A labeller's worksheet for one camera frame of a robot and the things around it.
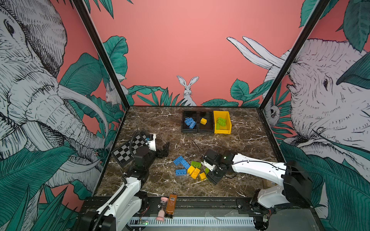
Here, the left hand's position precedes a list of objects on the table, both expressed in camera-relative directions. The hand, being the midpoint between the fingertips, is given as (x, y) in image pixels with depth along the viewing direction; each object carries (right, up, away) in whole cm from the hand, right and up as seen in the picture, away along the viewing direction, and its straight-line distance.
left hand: (163, 140), depth 82 cm
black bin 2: (+15, +17, +36) cm, 43 cm away
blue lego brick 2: (+18, +8, +23) cm, 30 cm away
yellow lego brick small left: (+16, -19, +3) cm, 25 cm away
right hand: (+28, -20, -3) cm, 35 cm away
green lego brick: (+39, +11, +26) cm, 48 cm away
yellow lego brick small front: (+23, -20, -2) cm, 31 cm away
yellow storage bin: (+43, +15, +26) cm, 53 cm away
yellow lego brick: (+26, +11, +26) cm, 38 cm away
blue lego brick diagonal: (+13, -16, +6) cm, 21 cm away
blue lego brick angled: (+8, -14, +8) cm, 18 cm away
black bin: (+31, +6, +29) cm, 43 cm away
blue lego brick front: (+10, -20, +4) cm, 23 cm away
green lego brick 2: (+37, +7, +24) cm, 45 cm away
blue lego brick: (+15, +11, +25) cm, 31 cm away
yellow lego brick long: (+19, -20, +3) cm, 28 cm away
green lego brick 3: (+20, -16, +6) cm, 26 cm away
